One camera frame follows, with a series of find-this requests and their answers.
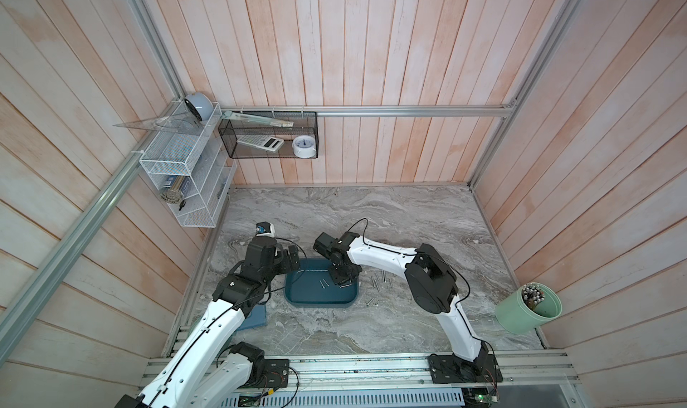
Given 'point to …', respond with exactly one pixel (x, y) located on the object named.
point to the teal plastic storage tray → (311, 285)
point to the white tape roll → (304, 147)
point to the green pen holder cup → (530, 308)
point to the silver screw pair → (322, 284)
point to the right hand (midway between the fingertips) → (342, 276)
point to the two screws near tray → (372, 300)
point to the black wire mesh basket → (305, 123)
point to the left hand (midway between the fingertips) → (283, 254)
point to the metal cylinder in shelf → (173, 194)
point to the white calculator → (267, 142)
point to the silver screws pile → (340, 286)
